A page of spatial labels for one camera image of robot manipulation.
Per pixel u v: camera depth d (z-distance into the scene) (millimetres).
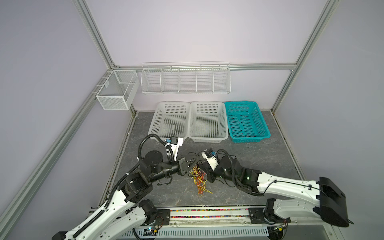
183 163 532
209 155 620
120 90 1038
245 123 1119
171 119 1154
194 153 638
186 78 1050
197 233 1577
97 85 819
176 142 559
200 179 770
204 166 652
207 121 1124
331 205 409
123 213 450
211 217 753
